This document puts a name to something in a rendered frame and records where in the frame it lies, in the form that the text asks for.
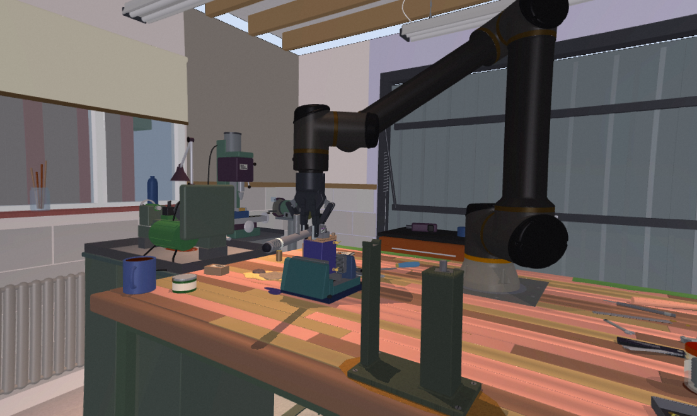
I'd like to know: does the dark flat file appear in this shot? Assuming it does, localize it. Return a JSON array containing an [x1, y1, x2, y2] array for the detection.
[[616, 336, 686, 358]]

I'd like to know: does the dark grey machine tray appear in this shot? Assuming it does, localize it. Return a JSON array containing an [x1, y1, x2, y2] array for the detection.
[[83, 236, 304, 274]]

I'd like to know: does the dark grey garage door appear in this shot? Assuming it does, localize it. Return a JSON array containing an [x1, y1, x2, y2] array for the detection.
[[376, 10, 697, 299]]

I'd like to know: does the grey round chuck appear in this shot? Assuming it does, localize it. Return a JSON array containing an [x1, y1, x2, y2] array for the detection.
[[270, 195, 299, 236]]

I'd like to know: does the green purple bench mill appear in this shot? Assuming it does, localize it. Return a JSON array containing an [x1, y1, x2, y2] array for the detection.
[[212, 132, 270, 241]]

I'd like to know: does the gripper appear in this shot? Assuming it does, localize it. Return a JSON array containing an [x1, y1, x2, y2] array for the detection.
[[284, 170, 336, 233]]

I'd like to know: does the brown rag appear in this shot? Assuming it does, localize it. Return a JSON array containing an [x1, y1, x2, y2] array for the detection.
[[241, 269, 284, 283]]

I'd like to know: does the grey click wrench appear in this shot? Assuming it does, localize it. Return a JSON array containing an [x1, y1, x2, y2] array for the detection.
[[261, 223, 335, 254]]

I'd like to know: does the blue model steam engine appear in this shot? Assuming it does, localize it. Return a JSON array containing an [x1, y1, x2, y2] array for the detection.
[[279, 236, 363, 304]]

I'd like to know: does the green bench machine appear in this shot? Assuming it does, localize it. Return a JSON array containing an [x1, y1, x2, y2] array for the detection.
[[137, 184, 237, 262]]

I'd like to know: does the glass with brown sticks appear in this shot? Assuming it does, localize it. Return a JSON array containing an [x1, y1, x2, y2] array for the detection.
[[29, 161, 52, 211]]

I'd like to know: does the dark green wrench rack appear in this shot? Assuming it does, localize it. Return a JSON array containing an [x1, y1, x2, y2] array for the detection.
[[348, 238, 483, 416]]

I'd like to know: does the green white tape roll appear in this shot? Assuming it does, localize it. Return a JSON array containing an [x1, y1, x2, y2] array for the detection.
[[171, 273, 199, 294]]

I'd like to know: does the grey radiator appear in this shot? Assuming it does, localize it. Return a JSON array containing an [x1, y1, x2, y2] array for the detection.
[[0, 272, 87, 402]]

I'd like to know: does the blue mug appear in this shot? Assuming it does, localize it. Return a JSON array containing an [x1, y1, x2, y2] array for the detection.
[[121, 255, 158, 296]]

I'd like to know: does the thin grey scriber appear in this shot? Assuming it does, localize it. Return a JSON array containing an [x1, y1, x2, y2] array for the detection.
[[602, 318, 636, 337]]

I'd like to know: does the window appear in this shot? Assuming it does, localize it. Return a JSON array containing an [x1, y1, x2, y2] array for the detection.
[[0, 90, 188, 210]]

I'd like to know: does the steel rule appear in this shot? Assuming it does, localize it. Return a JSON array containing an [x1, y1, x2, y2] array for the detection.
[[592, 311, 656, 325], [615, 301, 677, 318]]

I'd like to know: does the green workbench frame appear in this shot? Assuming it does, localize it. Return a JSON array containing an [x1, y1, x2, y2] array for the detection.
[[83, 254, 332, 416]]

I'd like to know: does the cream roller blind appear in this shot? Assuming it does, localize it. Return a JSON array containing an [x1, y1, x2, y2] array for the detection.
[[0, 0, 189, 126]]

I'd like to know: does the orange low chest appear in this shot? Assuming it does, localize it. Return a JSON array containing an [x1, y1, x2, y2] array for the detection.
[[377, 226, 468, 262]]

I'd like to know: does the grey base sheet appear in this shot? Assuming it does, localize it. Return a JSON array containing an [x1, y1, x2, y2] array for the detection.
[[460, 276, 550, 308]]

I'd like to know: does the dark grey flat block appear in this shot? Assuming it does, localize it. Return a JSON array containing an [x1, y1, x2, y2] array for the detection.
[[650, 395, 697, 416]]

